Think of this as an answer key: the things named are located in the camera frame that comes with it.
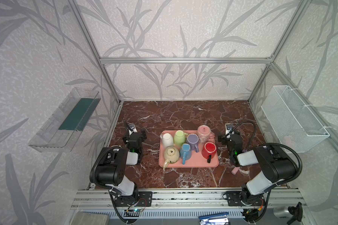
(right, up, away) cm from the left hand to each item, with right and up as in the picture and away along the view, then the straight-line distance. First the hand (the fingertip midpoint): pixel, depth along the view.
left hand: (134, 130), depth 93 cm
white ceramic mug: (+23, -6, -6) cm, 24 cm away
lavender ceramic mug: (+39, -5, -4) cm, 40 cm away
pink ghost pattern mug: (+47, -2, -5) cm, 47 cm away
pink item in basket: (+89, -3, -19) cm, 91 cm away
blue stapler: (+49, -41, -24) cm, 68 cm away
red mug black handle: (+48, -11, -10) cm, 50 cm away
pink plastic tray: (+41, -18, -6) cm, 45 cm away
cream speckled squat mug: (+26, -13, -12) cm, 31 cm away
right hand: (+63, 0, +2) cm, 63 cm away
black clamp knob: (+79, -30, -35) cm, 92 cm away
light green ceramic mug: (+30, -4, -5) cm, 31 cm away
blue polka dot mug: (+34, -12, -10) cm, 37 cm away
